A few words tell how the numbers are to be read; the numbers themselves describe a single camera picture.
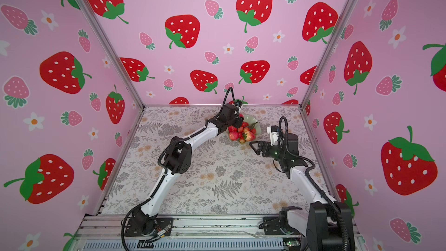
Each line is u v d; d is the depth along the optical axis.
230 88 0.85
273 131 0.76
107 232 0.74
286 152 0.65
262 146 0.74
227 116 0.82
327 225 0.42
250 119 1.07
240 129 1.01
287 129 0.64
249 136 0.94
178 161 0.64
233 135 0.95
